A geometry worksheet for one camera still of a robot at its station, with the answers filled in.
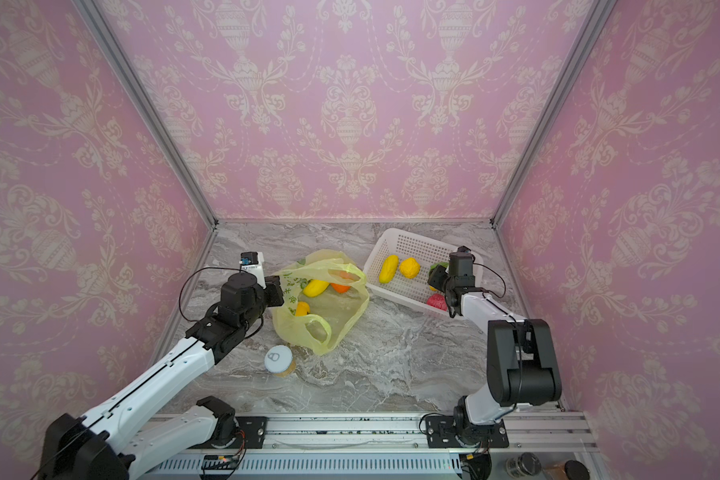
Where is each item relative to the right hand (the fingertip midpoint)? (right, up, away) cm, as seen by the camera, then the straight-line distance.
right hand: (436, 271), depth 95 cm
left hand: (-45, -1, -15) cm, 48 cm away
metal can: (+11, -38, -33) cm, 51 cm away
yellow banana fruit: (-15, +1, +7) cm, 16 cm away
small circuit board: (-59, -45, -22) cm, 77 cm away
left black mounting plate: (-51, -38, -21) cm, 67 cm away
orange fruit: (-31, -6, +2) cm, 32 cm away
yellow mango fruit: (-39, -6, +3) cm, 40 cm away
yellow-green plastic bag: (-36, -9, +4) cm, 37 cm away
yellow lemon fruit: (-8, +1, +5) cm, 9 cm away
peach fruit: (-42, -11, -5) cm, 44 cm away
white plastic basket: (-6, -7, +5) cm, 11 cm away
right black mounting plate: (-4, -38, -22) cm, 44 cm away
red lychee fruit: (-1, -9, -4) cm, 9 cm away
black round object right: (+21, -39, -34) cm, 55 cm away
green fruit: (0, +3, -7) cm, 8 cm away
